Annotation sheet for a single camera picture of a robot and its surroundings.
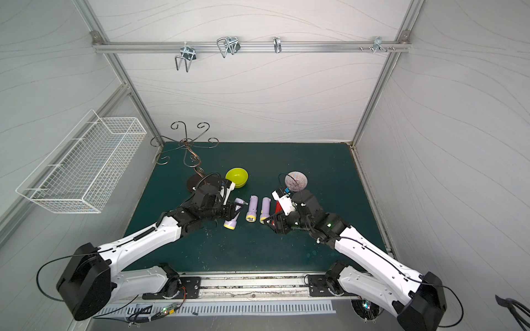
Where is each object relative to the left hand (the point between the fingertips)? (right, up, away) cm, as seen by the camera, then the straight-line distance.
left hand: (241, 206), depth 81 cm
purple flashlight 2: (+3, -6, +8) cm, 10 cm away
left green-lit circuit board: (-23, -33, -12) cm, 42 cm away
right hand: (+12, -2, -7) cm, 14 cm away
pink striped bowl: (+25, +8, +24) cm, 35 cm away
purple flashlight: (-3, -6, -3) cm, 8 cm away
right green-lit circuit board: (+46, -33, -9) cm, 57 cm away
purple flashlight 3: (+10, -4, +10) cm, 14 cm away
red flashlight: (+15, -3, +12) cm, 20 cm away
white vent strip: (-28, -34, -11) cm, 45 cm away
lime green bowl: (-5, +11, +22) cm, 25 cm away
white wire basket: (-52, +14, -12) cm, 55 cm away
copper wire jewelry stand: (-22, +19, +4) cm, 29 cm away
